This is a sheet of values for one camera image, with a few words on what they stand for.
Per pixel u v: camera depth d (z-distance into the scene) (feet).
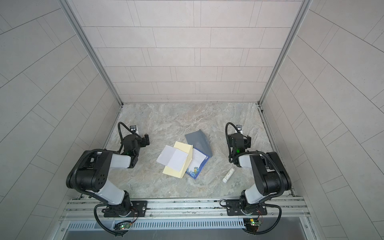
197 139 3.18
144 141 2.77
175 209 2.37
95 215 2.13
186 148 3.01
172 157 2.88
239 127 2.59
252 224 2.23
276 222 2.14
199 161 2.82
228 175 2.64
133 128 2.63
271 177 1.46
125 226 2.11
